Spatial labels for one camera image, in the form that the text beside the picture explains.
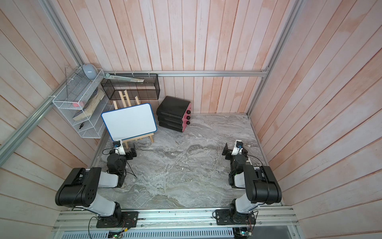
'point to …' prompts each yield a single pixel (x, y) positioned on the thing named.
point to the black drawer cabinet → (174, 113)
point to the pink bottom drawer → (185, 122)
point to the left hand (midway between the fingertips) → (127, 145)
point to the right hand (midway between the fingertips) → (234, 143)
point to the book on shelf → (89, 108)
